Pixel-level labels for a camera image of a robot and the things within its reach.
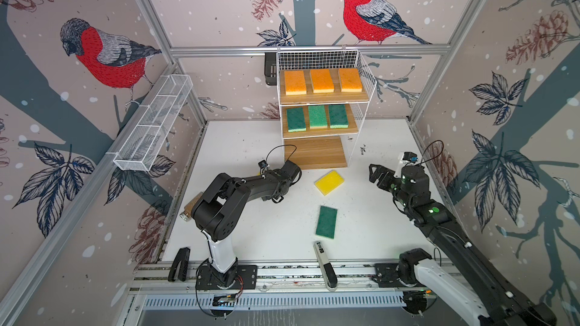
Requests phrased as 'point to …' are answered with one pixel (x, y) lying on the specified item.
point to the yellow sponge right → (329, 182)
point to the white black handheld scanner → (326, 268)
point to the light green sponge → (318, 117)
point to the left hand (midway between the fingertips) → (276, 185)
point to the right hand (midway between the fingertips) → (376, 172)
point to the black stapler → (182, 256)
